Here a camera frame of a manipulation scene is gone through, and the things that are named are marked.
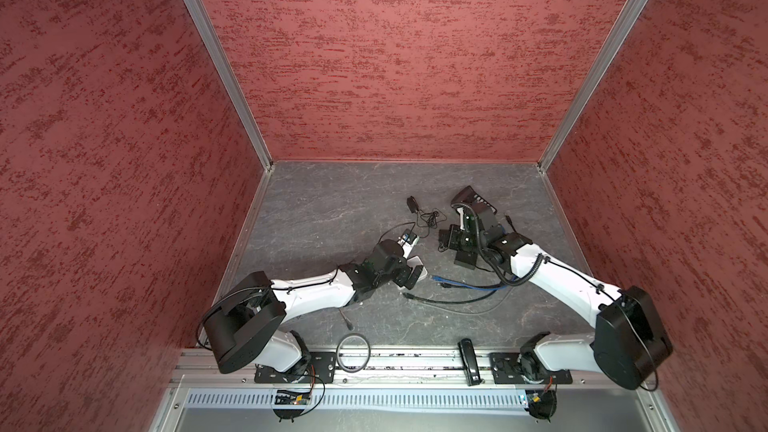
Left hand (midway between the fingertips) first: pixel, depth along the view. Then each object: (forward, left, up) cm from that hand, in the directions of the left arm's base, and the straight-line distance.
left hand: (408, 262), depth 86 cm
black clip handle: (-25, -15, -3) cm, 29 cm away
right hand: (+5, -10, +4) cm, 12 cm away
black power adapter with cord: (+20, -8, -6) cm, 23 cm away
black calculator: (+29, -24, -5) cm, 38 cm away
